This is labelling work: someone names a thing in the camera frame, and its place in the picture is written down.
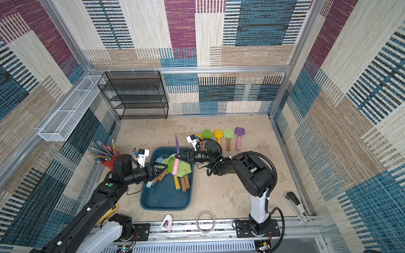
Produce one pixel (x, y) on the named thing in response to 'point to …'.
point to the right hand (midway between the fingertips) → (178, 158)
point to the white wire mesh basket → (64, 121)
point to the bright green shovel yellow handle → (176, 178)
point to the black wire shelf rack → (136, 95)
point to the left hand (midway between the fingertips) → (166, 168)
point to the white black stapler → (296, 205)
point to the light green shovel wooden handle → (169, 170)
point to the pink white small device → (167, 223)
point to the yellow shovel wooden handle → (200, 135)
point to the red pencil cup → (109, 164)
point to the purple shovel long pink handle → (239, 131)
